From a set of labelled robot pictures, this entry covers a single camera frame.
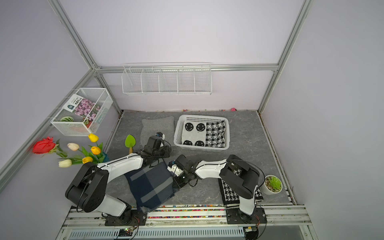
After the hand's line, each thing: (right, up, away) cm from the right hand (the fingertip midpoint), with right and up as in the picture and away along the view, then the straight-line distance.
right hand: (174, 185), depth 84 cm
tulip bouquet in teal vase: (-34, +20, -15) cm, 42 cm away
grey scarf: (-21, +33, +22) cm, 44 cm away
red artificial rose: (-46, +26, -25) cm, 59 cm away
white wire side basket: (-49, +35, -13) cm, 62 cm away
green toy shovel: (-34, +22, +19) cm, 45 cm away
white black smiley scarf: (+20, +28, +18) cm, 39 cm away
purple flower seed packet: (-46, +44, -10) cm, 65 cm away
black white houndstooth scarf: (+30, -3, -8) cm, 31 cm away
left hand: (-4, +18, +7) cm, 20 cm away
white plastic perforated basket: (+1, +27, +12) cm, 29 cm away
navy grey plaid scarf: (-12, 0, -1) cm, 12 cm away
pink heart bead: (+43, +47, +40) cm, 75 cm away
